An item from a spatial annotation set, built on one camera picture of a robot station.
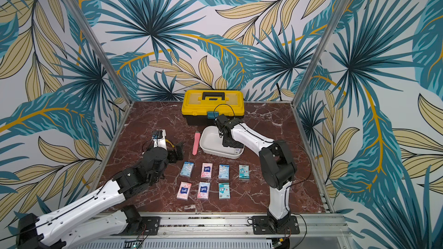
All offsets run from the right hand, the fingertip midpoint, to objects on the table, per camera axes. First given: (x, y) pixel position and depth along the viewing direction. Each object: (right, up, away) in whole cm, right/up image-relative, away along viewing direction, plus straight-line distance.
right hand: (234, 142), depth 93 cm
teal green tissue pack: (-5, -21, -11) cm, 25 cm away
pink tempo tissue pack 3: (-15, -21, -12) cm, 29 cm away
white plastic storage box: (-13, -2, +7) cm, 15 cm away
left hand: (-28, +1, -17) cm, 33 cm away
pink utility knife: (-21, +3, +8) cm, 22 cm away
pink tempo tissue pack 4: (+2, -4, 0) cm, 5 cm away
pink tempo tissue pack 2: (-24, -21, -12) cm, 34 cm away
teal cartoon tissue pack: (+5, -14, -5) cm, 16 cm away
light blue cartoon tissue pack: (-24, -13, -5) cm, 28 cm away
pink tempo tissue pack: (-14, -14, -5) cm, 20 cm away
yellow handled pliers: (-27, +5, -28) cm, 39 cm away
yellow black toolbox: (-18, +19, +5) cm, 27 cm away
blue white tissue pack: (-5, -14, -5) cm, 16 cm away
